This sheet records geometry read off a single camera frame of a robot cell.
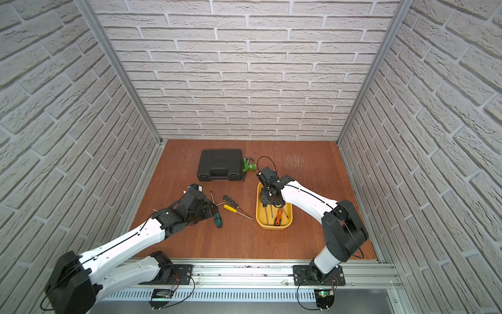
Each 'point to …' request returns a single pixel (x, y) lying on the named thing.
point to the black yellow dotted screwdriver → (230, 201)
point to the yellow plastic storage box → (272, 217)
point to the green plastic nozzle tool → (247, 166)
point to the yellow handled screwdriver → (234, 210)
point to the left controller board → (160, 297)
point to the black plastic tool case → (220, 164)
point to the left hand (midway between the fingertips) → (216, 204)
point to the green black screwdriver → (217, 217)
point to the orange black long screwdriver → (278, 220)
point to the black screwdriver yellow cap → (265, 205)
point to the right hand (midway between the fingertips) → (271, 198)
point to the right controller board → (325, 298)
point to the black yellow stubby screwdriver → (285, 212)
